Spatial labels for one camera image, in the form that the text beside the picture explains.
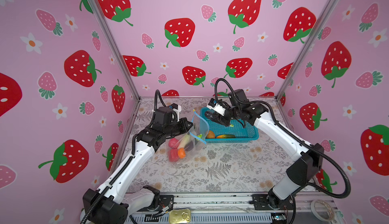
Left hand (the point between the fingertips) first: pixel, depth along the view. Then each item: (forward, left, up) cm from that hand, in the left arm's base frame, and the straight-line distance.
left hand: (193, 123), depth 73 cm
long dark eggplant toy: (+1, -19, -3) cm, 19 cm away
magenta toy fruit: (0, +13, -21) cm, 25 cm away
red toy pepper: (-7, +12, -22) cm, 26 cm away
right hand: (+7, -10, -1) cm, 12 cm away
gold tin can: (-36, +6, -23) cm, 43 cm away
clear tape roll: (-32, -64, -28) cm, 77 cm away
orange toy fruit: (-7, +7, -19) cm, 22 cm away
